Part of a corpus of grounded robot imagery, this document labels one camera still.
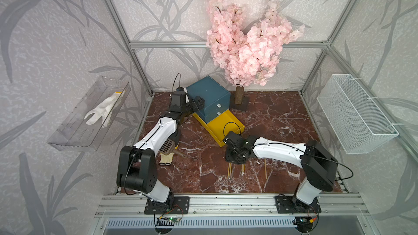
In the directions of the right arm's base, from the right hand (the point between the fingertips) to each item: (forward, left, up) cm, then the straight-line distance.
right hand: (225, 159), depth 84 cm
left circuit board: (-26, +27, -6) cm, 38 cm away
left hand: (+25, +14, +16) cm, 33 cm away
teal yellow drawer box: (+25, +6, +4) cm, 26 cm away
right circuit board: (-26, -35, -8) cm, 45 cm away
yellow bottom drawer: (+24, +2, -6) cm, 25 cm away
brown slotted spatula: (+7, +32, 0) cm, 33 cm away
